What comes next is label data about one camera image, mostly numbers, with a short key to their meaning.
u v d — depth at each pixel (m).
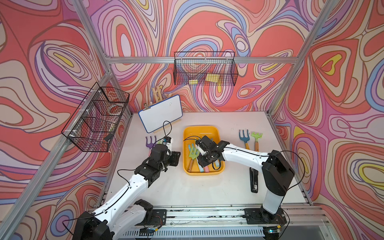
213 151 0.64
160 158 0.61
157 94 0.91
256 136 1.05
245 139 1.05
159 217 0.72
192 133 1.05
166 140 0.69
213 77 0.90
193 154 0.96
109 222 0.40
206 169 0.87
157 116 0.93
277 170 0.51
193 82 0.82
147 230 0.71
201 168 0.89
